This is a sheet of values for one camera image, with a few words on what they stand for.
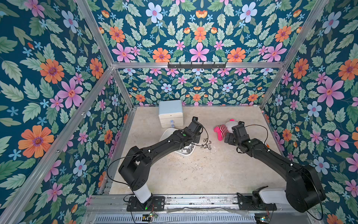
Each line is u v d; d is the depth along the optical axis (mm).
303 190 415
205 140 985
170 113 948
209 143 978
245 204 741
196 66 932
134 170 445
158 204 734
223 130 958
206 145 958
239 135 673
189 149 935
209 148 956
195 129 658
